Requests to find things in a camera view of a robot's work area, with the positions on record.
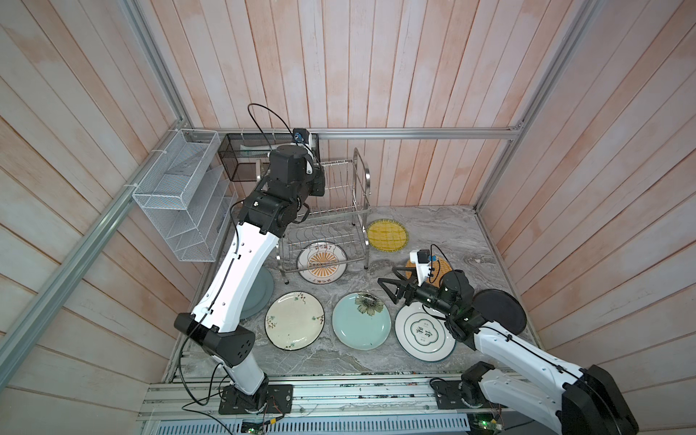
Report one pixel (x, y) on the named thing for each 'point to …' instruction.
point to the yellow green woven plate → (387, 235)
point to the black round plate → (502, 308)
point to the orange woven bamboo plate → (437, 269)
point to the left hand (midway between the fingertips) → (314, 171)
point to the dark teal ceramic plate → (259, 294)
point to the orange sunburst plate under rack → (322, 262)
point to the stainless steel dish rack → (335, 228)
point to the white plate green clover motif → (421, 334)
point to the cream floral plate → (294, 320)
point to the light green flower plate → (362, 321)
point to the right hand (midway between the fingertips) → (386, 275)
